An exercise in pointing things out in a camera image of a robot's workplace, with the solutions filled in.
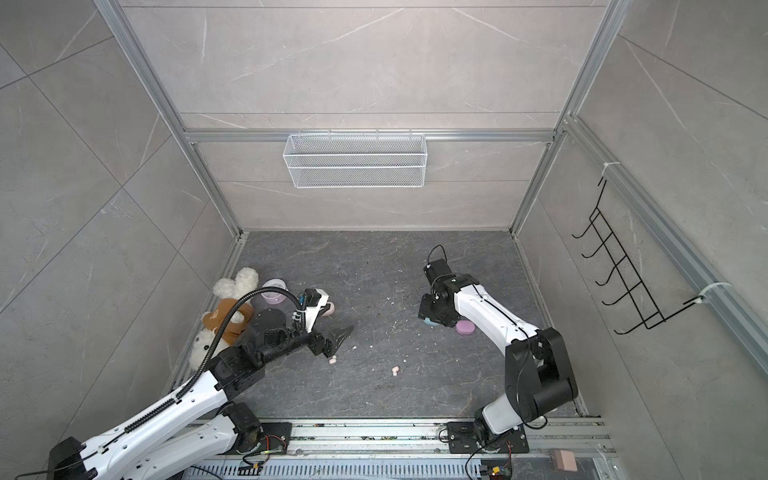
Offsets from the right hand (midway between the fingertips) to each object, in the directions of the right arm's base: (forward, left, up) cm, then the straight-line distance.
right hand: (429, 312), depth 88 cm
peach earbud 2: (-11, +29, -6) cm, 32 cm away
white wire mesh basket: (+46, +24, +23) cm, 57 cm away
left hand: (-7, +24, +16) cm, 30 cm away
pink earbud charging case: (-4, -11, -3) cm, 12 cm away
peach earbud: (-15, +11, -6) cm, 19 cm away
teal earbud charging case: (-6, +2, +6) cm, 9 cm away
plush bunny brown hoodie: (+10, +64, 0) cm, 64 cm away
